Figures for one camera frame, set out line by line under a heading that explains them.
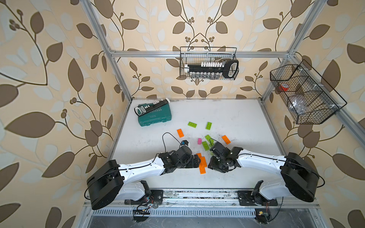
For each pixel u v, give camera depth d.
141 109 1.05
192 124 1.05
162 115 1.06
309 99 0.73
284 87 0.81
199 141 0.94
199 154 0.91
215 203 0.74
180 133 0.99
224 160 0.65
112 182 0.41
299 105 0.70
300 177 0.43
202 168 0.84
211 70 0.84
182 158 0.64
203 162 0.86
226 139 0.96
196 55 0.91
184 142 0.77
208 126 1.03
